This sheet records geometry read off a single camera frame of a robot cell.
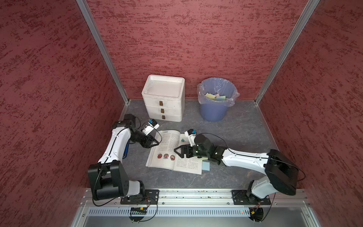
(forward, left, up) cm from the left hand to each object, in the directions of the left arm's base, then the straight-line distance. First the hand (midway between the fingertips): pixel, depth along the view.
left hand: (153, 143), depth 80 cm
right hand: (-4, -15, -2) cm, 16 cm away
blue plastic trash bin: (+27, -39, -4) cm, 48 cm away
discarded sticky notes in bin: (+40, -42, 0) cm, 58 cm away
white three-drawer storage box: (+28, -4, +10) cm, 30 cm away
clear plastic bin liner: (+42, -45, +8) cm, 62 cm away
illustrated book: (-3, -5, -10) cm, 11 cm away
